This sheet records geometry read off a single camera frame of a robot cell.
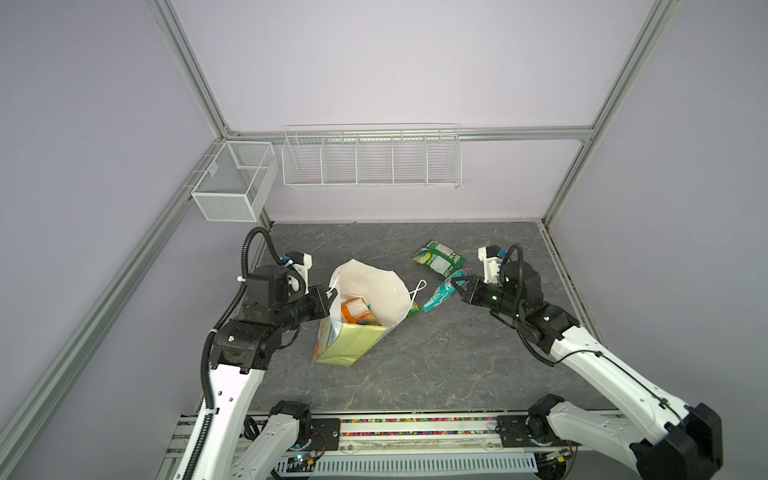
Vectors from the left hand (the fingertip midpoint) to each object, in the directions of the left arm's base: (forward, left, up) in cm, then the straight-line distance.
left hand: (336, 296), depth 67 cm
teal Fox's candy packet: (+3, -26, -6) cm, 27 cm away
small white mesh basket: (+50, +38, -5) cm, 63 cm away
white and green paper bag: (+9, -6, -21) cm, 24 cm away
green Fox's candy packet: (+28, -31, -25) cm, 49 cm away
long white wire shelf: (+50, -9, +3) cm, 51 cm away
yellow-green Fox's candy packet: (+8, -19, -27) cm, 35 cm away
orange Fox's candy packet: (+6, -2, -20) cm, 21 cm away
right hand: (+5, -28, -5) cm, 29 cm away
